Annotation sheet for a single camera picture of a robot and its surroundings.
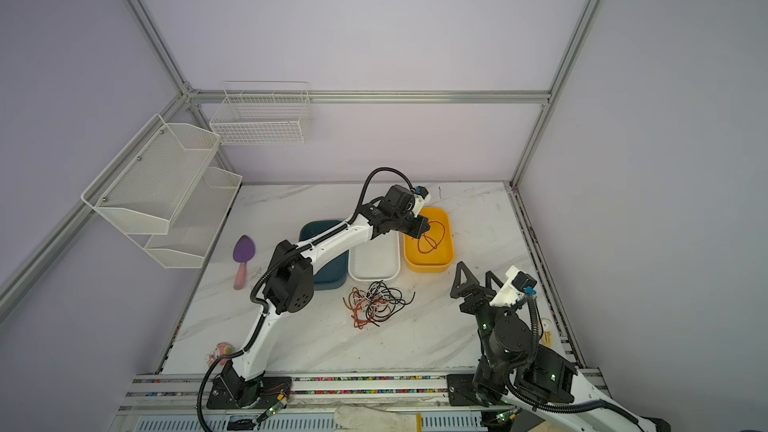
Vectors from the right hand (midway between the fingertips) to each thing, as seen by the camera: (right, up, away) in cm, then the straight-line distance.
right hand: (467, 269), depth 66 cm
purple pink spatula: (-68, -1, +36) cm, 77 cm away
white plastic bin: (-22, -3, +32) cm, 38 cm away
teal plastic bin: (-35, -6, +23) cm, 42 cm away
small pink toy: (-62, -23, +11) cm, 67 cm away
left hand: (-6, +8, +25) cm, 27 cm away
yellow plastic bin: (-4, 0, +30) cm, 30 cm away
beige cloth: (+20, -38, +3) cm, 42 cm away
